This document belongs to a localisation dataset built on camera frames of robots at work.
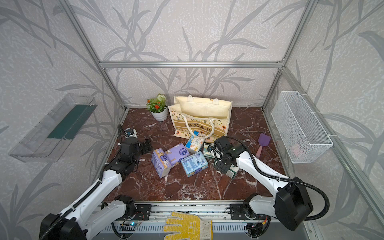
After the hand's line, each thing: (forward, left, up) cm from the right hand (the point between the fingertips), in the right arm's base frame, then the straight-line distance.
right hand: (224, 159), depth 84 cm
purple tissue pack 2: (+5, +28, -2) cm, 29 cm away
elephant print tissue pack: (-1, +9, +11) cm, 14 cm away
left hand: (+8, +45, +8) cm, 46 cm away
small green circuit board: (-31, +49, -10) cm, 59 cm away
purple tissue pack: (-3, +35, +2) cm, 35 cm away
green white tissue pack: (-8, -4, +1) cm, 8 cm away
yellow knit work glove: (-31, +17, -7) cm, 36 cm away
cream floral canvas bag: (+17, +8, +18) cm, 26 cm away
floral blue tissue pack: (+11, +17, -1) cm, 20 cm away
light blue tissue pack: (-2, +17, -2) cm, 17 cm away
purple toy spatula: (+16, -29, -7) cm, 34 cm away
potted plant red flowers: (+35, +43, +7) cm, 56 cm away
